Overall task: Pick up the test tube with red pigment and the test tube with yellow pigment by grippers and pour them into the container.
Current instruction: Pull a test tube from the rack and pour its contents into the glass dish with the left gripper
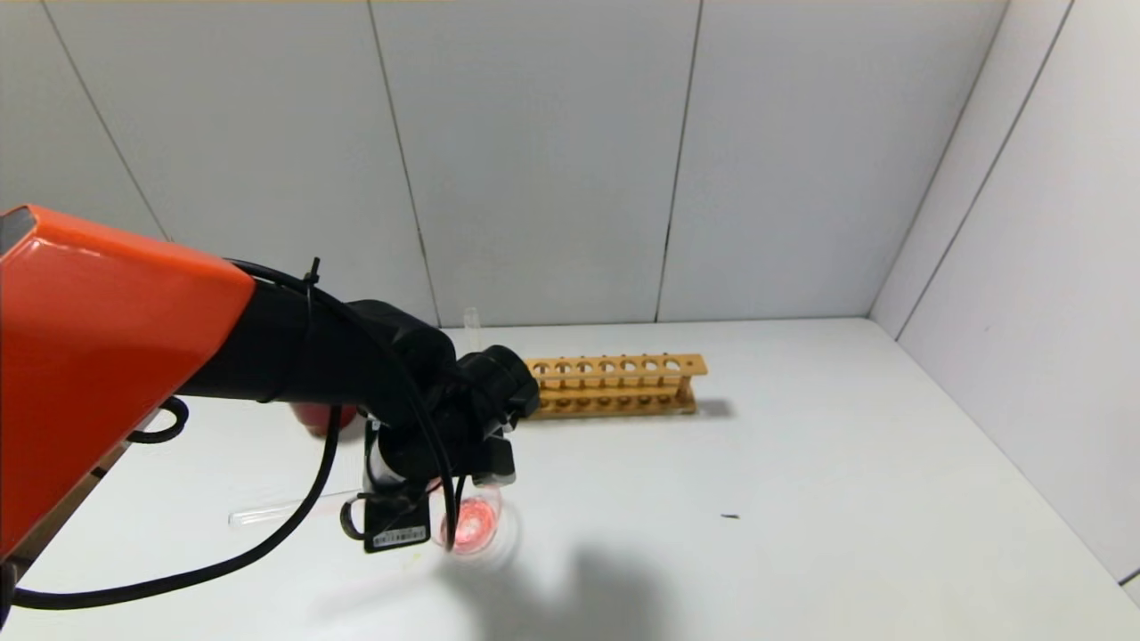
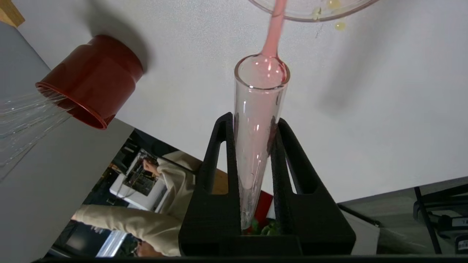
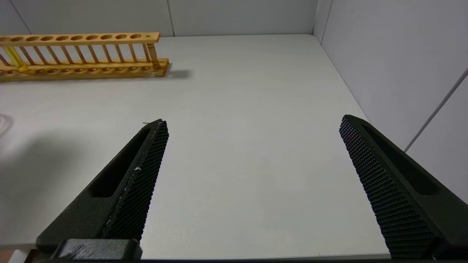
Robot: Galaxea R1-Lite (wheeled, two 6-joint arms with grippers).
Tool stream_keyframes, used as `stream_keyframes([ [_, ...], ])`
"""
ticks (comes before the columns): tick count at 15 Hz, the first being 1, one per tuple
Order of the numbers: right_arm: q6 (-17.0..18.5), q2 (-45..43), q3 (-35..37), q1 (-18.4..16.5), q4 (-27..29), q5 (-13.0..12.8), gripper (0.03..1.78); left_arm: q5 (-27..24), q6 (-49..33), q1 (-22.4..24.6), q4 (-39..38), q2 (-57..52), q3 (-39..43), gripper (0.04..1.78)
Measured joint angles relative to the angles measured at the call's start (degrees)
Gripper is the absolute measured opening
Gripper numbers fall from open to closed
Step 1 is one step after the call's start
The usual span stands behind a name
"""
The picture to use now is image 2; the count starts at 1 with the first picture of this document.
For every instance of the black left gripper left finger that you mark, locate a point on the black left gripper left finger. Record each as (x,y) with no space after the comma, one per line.
(204,226)

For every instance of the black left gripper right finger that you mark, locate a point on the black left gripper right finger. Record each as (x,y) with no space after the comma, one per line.
(321,230)

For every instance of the test tube with red pigment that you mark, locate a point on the test tube with red pigment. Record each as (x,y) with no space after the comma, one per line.
(256,128)

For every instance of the green plant leaves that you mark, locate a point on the green plant leaves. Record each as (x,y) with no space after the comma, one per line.
(268,228)

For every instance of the person in cream sweater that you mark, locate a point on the person in cream sweater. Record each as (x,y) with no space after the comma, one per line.
(128,223)

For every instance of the white equipment cabinet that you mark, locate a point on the white equipment cabinet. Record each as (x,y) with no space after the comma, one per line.
(120,190)

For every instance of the dark red plastic cup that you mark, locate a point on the dark red plastic cup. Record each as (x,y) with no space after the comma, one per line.
(95,76)

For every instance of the yellow liquid stain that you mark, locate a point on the yellow liquid stain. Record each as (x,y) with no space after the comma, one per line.
(340,26)

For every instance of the clear glass dish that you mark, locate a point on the clear glass dish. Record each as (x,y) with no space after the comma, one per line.
(347,9)

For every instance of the black metal frame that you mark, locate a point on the black metal frame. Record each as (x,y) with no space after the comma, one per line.
(426,219)

